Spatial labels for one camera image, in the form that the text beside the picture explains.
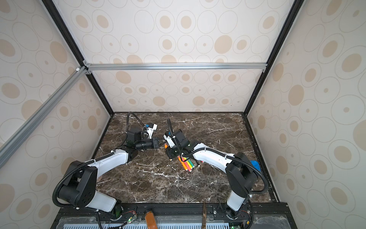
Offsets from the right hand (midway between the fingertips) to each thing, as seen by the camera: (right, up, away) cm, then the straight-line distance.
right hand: (172, 149), depth 85 cm
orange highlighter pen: (-3, +3, -4) cm, 6 cm away
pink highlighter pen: (+10, -11, +4) cm, 15 cm away
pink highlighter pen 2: (+15, 0, -28) cm, 32 cm away
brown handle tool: (-10, -32, -14) cm, 37 cm away
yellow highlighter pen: (+10, -10, +4) cm, 15 cm away
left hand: (-1, +6, -5) cm, 7 cm away
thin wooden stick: (+18, -34, -14) cm, 41 cm away
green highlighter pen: (+13, -11, +4) cm, 18 cm away
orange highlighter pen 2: (+7, -10, +5) cm, 13 cm away
